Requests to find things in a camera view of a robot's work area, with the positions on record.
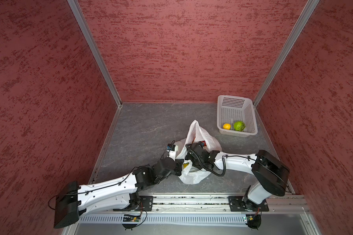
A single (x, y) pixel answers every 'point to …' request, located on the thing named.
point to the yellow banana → (185, 165)
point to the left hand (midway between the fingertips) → (183, 164)
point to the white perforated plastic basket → (231, 109)
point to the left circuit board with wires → (130, 218)
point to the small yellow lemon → (227, 126)
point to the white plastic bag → (189, 174)
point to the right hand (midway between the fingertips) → (187, 163)
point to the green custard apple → (239, 126)
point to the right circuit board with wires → (254, 222)
